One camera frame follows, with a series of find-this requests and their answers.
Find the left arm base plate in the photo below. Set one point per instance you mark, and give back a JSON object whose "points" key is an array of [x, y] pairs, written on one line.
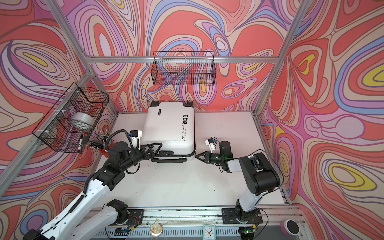
{"points": [[130, 218]]}

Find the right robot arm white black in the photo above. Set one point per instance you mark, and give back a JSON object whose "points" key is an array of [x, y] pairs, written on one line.
{"points": [[260, 177]]}

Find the left black wire basket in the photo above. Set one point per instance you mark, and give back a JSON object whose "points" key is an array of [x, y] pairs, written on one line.
{"points": [[59, 133]]}

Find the black wire basket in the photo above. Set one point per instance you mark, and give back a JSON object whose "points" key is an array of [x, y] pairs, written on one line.
{"points": [[184, 68], [59, 133]]}

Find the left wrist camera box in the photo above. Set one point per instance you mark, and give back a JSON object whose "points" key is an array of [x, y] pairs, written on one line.
{"points": [[135, 136]]}

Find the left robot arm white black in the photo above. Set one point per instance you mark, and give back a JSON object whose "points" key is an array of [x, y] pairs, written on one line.
{"points": [[66, 225]]}

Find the small teal clock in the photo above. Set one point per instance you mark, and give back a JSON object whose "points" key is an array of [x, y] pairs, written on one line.
{"points": [[209, 232]]}

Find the back black wire basket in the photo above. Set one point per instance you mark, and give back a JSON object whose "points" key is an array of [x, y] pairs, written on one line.
{"points": [[184, 68]]}

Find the silver duct tape roll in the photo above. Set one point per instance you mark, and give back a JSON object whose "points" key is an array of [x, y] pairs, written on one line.
{"points": [[82, 121]]}

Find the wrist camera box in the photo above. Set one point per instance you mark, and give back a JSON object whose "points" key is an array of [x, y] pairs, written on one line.
{"points": [[135, 136], [211, 143]]}

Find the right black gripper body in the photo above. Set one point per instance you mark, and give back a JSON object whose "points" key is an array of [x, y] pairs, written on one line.
{"points": [[216, 158]]}

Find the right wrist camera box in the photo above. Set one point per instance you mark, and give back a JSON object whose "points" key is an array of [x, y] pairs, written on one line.
{"points": [[211, 143]]}

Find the round clear badge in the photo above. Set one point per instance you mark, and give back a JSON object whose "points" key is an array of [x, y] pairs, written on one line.
{"points": [[156, 230]]}

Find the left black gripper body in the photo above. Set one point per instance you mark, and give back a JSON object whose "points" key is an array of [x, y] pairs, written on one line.
{"points": [[139, 156]]}

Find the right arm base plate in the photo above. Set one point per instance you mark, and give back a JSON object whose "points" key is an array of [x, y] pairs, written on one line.
{"points": [[231, 216]]}

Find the black suitcase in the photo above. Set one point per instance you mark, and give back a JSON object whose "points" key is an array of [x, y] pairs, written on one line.
{"points": [[173, 125]]}

